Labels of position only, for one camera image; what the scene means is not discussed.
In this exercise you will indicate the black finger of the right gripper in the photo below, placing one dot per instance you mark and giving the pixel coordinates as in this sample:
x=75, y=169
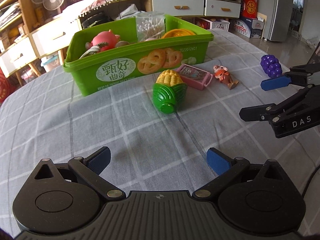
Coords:
x=265, y=113

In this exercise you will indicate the left gripper black left finger with dark pad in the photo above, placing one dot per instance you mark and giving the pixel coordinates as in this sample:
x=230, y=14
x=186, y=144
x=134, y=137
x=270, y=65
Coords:
x=87, y=171

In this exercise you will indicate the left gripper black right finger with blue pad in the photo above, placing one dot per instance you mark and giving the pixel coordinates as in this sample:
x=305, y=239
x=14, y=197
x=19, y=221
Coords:
x=227, y=170

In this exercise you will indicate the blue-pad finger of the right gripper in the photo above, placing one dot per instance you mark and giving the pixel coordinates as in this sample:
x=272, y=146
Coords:
x=301, y=76

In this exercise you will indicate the pink toy card case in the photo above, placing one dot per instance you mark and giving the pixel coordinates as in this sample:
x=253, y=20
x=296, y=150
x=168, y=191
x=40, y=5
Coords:
x=194, y=77

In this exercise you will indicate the green plastic biscuit bin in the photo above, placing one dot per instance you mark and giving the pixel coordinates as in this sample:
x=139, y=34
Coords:
x=101, y=70

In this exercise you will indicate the purple toy grapes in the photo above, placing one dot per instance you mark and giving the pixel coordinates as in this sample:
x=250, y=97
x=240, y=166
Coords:
x=271, y=66

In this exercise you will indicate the grey refrigerator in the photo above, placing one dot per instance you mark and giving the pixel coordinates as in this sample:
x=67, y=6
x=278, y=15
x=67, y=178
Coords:
x=278, y=20

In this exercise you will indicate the small orange figurine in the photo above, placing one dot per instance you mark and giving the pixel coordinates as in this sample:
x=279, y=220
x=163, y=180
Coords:
x=222, y=74

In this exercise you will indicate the blue white cardboard box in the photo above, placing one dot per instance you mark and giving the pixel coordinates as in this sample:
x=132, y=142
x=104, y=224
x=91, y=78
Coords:
x=249, y=27

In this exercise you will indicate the grey checked tablecloth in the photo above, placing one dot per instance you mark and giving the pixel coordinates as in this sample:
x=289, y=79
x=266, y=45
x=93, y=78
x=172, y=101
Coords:
x=49, y=118

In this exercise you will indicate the red gift box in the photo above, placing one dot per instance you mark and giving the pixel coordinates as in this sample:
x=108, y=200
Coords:
x=249, y=9

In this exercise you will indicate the toy corn cob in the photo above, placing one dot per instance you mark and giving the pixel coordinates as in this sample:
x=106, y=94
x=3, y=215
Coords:
x=168, y=92

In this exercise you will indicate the wooden tv cabinet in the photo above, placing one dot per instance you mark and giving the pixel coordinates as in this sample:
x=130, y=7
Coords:
x=179, y=8

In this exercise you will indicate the white red cardboard box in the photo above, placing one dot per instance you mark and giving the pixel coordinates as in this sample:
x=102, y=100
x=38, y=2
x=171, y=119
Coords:
x=212, y=24

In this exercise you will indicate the clear storage box left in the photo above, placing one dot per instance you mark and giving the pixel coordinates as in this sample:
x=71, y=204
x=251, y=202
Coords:
x=50, y=62

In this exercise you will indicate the red paper bag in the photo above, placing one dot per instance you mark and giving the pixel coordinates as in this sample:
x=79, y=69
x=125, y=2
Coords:
x=5, y=87

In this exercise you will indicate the white starfish toy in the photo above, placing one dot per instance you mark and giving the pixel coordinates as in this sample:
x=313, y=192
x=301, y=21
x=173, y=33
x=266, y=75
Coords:
x=92, y=50

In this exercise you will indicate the orange yellow round toy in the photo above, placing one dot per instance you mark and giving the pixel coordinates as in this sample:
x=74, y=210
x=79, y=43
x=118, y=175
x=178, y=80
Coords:
x=178, y=33

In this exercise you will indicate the brown round toy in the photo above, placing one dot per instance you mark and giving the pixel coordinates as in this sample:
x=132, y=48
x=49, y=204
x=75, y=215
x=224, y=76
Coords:
x=121, y=44

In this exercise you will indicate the pink pig toy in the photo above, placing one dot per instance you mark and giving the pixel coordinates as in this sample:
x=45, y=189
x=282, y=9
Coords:
x=105, y=40

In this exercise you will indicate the wooden shelf unit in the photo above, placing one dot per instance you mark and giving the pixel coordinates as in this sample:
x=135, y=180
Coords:
x=30, y=41

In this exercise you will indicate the clear cotton swab jar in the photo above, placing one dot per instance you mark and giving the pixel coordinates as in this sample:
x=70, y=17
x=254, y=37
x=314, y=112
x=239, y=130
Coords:
x=150, y=25

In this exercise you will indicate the black bag in cabinet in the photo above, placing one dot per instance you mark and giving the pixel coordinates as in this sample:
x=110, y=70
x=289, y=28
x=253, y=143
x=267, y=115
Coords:
x=97, y=19

